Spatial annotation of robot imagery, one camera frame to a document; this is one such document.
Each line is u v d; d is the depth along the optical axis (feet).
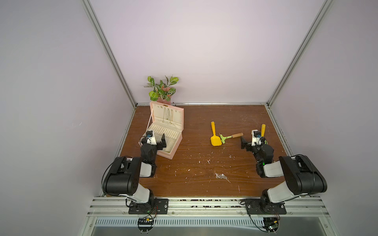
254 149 2.60
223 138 3.22
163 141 2.90
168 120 3.11
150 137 2.53
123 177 1.50
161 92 2.87
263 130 3.30
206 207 2.43
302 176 1.47
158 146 2.72
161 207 2.39
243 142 2.78
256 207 2.38
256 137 2.53
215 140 3.21
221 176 2.73
